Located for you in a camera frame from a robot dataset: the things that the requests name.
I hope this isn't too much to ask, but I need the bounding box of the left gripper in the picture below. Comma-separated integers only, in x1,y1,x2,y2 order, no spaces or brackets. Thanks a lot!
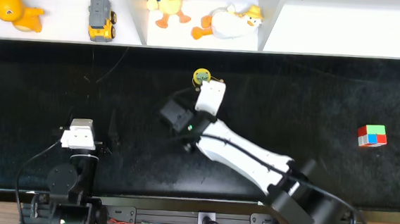
59,103,122,156

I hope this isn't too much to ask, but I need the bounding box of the small yellow and green toy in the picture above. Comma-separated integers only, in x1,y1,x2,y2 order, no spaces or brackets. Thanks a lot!
191,67,225,94

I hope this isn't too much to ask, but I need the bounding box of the grey and yellow toy truck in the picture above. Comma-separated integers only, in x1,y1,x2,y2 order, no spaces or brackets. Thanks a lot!
86,0,120,44

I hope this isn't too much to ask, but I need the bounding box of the orange toy dragon figure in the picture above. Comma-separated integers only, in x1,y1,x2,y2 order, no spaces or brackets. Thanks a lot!
0,0,46,34

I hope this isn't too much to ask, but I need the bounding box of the white plush duck yellow hat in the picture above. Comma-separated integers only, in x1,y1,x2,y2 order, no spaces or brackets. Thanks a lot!
190,0,265,45

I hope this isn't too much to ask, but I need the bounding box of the white shelf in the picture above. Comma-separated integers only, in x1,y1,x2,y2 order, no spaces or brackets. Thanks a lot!
0,0,400,68

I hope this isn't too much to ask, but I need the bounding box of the many-coloured puzzle cube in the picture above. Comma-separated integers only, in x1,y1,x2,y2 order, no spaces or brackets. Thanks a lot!
356,123,389,150

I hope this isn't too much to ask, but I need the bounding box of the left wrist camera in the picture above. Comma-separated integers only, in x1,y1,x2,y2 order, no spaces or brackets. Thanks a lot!
59,116,99,152

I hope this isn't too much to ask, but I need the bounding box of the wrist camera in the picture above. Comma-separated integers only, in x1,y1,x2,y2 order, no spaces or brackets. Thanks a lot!
194,79,227,118
59,116,99,152

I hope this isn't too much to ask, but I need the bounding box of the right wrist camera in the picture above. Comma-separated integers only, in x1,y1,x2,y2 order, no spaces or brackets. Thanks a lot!
194,79,227,118

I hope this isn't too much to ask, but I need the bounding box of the mounting rail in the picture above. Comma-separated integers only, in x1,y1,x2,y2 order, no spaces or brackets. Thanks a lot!
18,190,400,224

